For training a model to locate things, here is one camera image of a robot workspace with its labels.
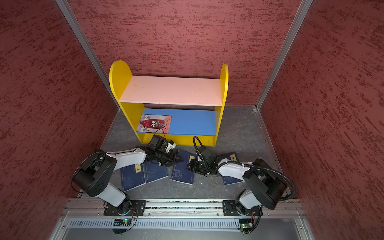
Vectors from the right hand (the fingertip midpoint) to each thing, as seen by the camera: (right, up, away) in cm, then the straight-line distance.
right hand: (190, 174), depth 85 cm
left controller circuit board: (-31, -18, -15) cm, 38 cm away
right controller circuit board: (+28, -19, -14) cm, 36 cm away
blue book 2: (-22, +1, +1) cm, 22 cm away
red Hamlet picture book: (-24, +30, +6) cm, 39 cm away
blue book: (-33, 0, -2) cm, 33 cm away
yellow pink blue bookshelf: (-2, +38, +16) cm, 41 cm away
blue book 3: (-5, +1, -2) cm, 6 cm away
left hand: (-6, +6, -1) cm, 8 cm away
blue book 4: (+23, -3, -2) cm, 23 cm away
